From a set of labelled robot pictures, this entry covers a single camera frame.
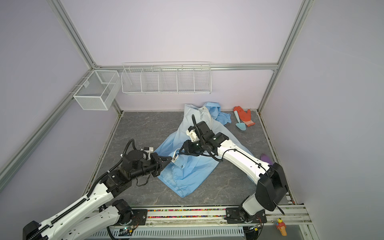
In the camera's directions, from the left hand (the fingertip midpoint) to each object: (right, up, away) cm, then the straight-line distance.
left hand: (172, 160), depth 70 cm
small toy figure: (+51, -31, -1) cm, 60 cm away
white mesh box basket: (-53, +39, +26) cm, 71 cm away
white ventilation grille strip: (+23, -34, +1) cm, 41 cm away
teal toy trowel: (+45, +17, +41) cm, 63 cm away
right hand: (+4, +2, +6) cm, 7 cm away
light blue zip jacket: (+6, -11, +18) cm, 22 cm away
